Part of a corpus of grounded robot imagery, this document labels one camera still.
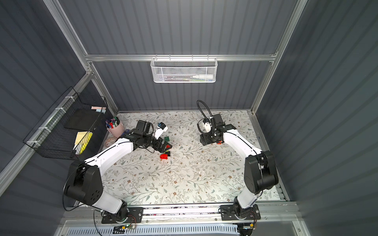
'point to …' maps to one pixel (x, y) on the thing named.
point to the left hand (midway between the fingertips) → (165, 142)
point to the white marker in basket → (203, 76)
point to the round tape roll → (109, 141)
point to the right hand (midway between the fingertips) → (208, 138)
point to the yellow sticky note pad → (82, 139)
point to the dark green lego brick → (167, 138)
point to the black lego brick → (168, 153)
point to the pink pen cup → (115, 127)
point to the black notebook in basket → (82, 119)
